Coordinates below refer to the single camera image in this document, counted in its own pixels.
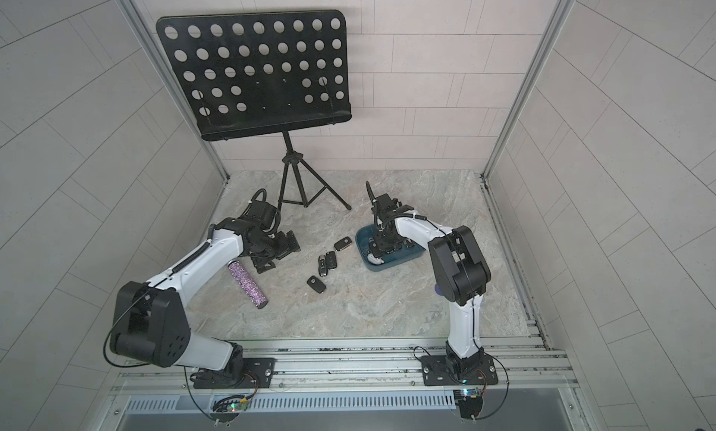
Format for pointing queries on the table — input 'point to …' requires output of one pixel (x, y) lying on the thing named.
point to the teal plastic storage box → (392, 259)
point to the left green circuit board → (227, 409)
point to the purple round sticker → (436, 289)
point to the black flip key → (332, 261)
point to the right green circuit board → (470, 402)
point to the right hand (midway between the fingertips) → (385, 240)
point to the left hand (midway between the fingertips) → (297, 251)
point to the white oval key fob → (373, 259)
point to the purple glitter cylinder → (249, 285)
